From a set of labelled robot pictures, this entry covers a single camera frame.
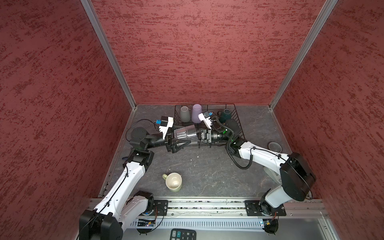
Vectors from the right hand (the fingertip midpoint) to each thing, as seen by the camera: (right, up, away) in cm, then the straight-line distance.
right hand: (188, 140), depth 65 cm
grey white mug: (-4, +12, +34) cm, 37 cm away
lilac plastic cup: (+4, +15, +34) cm, 37 cm away
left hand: (0, +2, -2) cm, 3 cm away
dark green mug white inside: (+25, +12, +34) cm, 44 cm away
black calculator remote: (-4, -44, +1) cm, 44 cm away
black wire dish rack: (+8, +7, +3) cm, 11 cm away
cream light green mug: (-9, -25, +16) cm, 31 cm away
